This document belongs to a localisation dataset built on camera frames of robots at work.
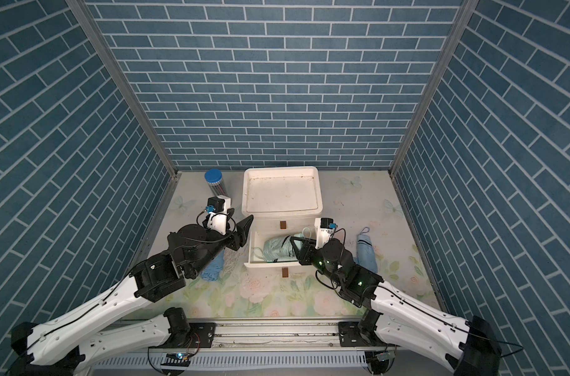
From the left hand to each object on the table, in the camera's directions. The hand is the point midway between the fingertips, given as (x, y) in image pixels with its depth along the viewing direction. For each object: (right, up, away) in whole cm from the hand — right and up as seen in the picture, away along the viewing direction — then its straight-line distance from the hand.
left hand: (251, 216), depth 65 cm
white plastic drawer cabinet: (+8, +4, +15) cm, 17 cm away
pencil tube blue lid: (-21, +13, +28) cm, 37 cm away
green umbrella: (+8, -11, +7) cm, 15 cm away
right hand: (+12, -9, +7) cm, 16 cm away
